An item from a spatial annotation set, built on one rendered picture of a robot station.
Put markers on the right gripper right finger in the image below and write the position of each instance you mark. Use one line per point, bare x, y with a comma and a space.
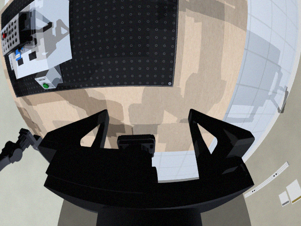
232, 142

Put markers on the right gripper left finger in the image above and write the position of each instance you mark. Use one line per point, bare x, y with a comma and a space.
74, 132

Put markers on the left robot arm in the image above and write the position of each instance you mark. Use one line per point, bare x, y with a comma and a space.
13, 151

